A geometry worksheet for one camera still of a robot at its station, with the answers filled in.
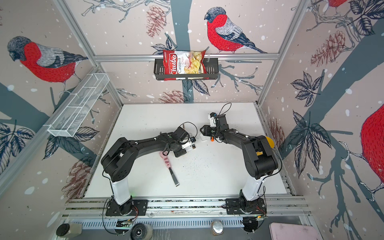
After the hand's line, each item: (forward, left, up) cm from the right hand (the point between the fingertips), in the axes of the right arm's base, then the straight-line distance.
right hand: (202, 131), depth 96 cm
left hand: (-10, +13, -4) cm, 17 cm away
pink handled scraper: (-16, +22, -5) cm, 28 cm away
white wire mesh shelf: (-2, +66, +26) cm, 71 cm away
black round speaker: (-53, +23, +5) cm, 58 cm away
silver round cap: (-50, -8, +4) cm, 51 cm away
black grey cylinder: (-54, +54, +4) cm, 77 cm away
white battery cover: (-1, -1, -7) cm, 7 cm away
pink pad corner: (-49, -43, -7) cm, 65 cm away
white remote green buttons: (-8, +6, -6) cm, 12 cm away
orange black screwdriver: (-2, -7, -5) cm, 9 cm away
